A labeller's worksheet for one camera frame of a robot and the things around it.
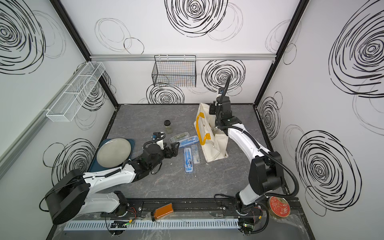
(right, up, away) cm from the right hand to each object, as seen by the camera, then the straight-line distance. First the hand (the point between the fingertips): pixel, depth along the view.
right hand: (216, 101), depth 84 cm
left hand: (-24, -24, -1) cm, 34 cm away
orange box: (-27, -54, -13) cm, 62 cm away
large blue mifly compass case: (-16, -25, +15) cm, 33 cm away
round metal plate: (-64, -32, +12) cm, 73 cm away
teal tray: (-54, -26, +13) cm, 61 cm away
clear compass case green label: (-24, -23, +15) cm, 37 cm away
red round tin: (+28, -52, -13) cm, 61 cm away
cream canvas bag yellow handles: (-1, -21, -4) cm, 22 cm away
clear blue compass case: (-12, -32, +8) cm, 35 cm away
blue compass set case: (-16, -35, +5) cm, 39 cm away
